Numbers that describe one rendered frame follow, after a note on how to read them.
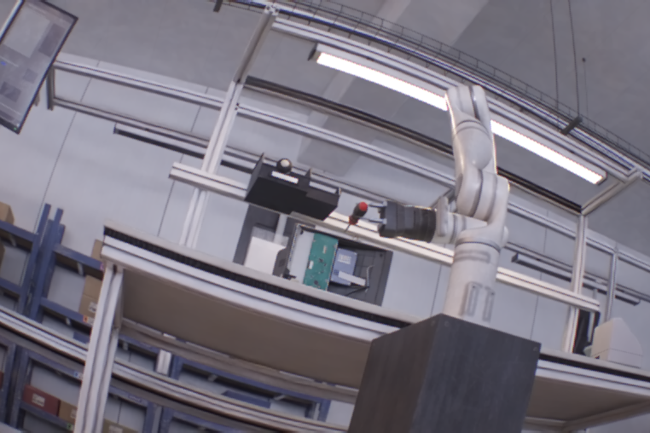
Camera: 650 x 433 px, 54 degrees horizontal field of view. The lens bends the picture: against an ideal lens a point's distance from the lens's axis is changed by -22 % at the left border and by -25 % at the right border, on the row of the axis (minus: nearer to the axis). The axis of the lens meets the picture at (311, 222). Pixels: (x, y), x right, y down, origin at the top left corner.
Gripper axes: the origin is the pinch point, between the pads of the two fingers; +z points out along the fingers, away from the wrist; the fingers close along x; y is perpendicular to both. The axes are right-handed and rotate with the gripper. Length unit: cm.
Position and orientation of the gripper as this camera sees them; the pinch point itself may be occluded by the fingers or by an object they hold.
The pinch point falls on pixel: (356, 210)
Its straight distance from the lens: 172.6
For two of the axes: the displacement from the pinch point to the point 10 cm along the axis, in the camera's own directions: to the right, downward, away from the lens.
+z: -9.8, -1.3, -1.6
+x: 0.7, -9.3, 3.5
